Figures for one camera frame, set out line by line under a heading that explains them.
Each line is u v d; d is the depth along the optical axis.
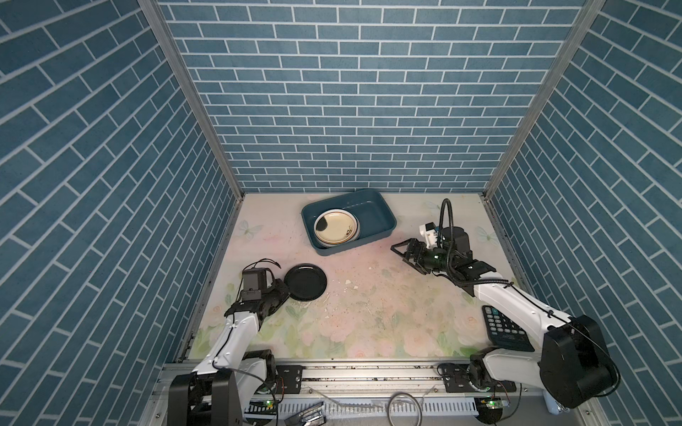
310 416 0.67
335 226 1.04
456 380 0.74
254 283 0.67
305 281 0.91
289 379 0.74
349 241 0.99
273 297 0.76
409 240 0.74
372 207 1.16
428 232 0.79
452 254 0.64
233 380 0.43
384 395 0.72
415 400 0.70
